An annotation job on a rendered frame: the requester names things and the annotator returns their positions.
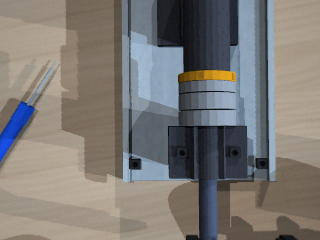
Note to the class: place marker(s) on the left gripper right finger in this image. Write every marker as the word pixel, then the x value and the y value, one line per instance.
pixel 286 237

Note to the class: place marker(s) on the blue screwdriver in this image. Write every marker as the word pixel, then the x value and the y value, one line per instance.
pixel 18 120

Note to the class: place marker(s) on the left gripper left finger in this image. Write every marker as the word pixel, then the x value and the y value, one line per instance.
pixel 192 237

